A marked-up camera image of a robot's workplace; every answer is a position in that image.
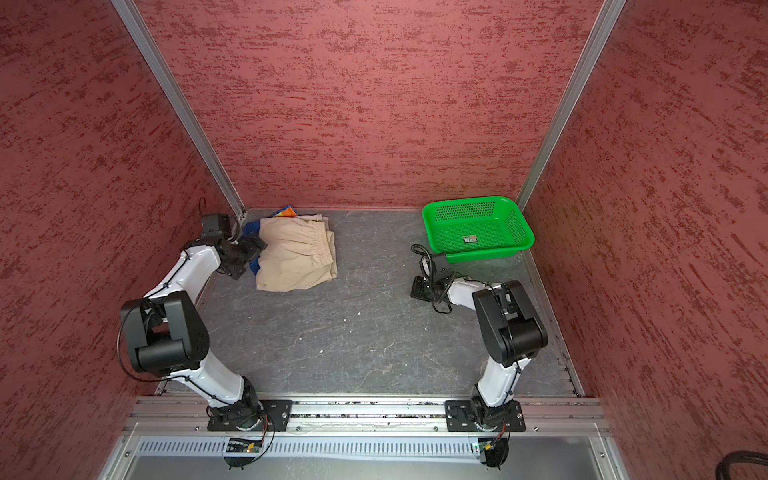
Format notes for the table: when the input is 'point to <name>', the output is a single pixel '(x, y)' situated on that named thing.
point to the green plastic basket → (476, 228)
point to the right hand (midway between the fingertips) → (412, 295)
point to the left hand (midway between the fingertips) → (260, 257)
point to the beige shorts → (296, 252)
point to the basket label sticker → (470, 239)
